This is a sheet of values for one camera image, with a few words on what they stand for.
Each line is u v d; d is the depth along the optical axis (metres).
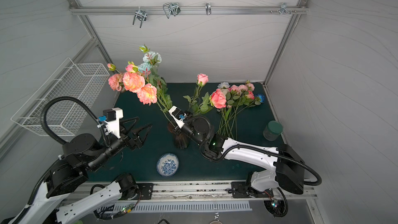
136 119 0.58
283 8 0.76
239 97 1.09
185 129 0.58
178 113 0.51
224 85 1.14
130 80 0.46
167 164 0.81
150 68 0.60
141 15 0.80
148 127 0.52
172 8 0.77
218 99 0.57
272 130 0.83
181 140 0.80
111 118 0.45
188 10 0.78
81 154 0.37
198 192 0.75
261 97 1.08
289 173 0.41
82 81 0.78
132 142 0.48
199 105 0.64
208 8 0.78
